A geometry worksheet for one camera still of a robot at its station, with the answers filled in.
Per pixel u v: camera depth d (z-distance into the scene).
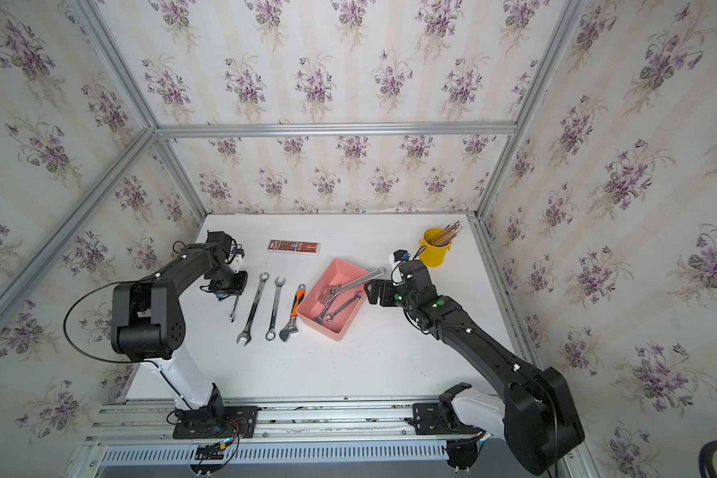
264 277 1.01
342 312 0.93
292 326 0.90
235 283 0.84
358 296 0.95
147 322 0.49
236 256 0.85
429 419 0.73
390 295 0.72
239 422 0.73
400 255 0.73
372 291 0.73
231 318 0.88
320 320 0.90
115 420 0.75
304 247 1.08
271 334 0.88
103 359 0.44
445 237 0.97
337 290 0.93
